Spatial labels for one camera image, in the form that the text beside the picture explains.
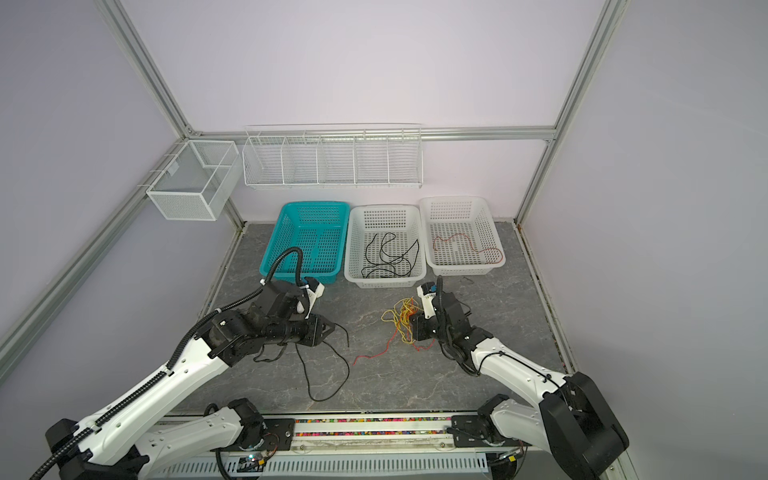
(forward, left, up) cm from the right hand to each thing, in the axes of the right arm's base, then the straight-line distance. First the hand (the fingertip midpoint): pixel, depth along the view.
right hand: (411, 318), depth 85 cm
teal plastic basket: (+43, +36, -7) cm, 56 cm away
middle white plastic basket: (+33, +9, -7) cm, 35 cm away
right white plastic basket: (+39, -21, -8) cm, 45 cm away
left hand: (-9, +20, +11) cm, 25 cm away
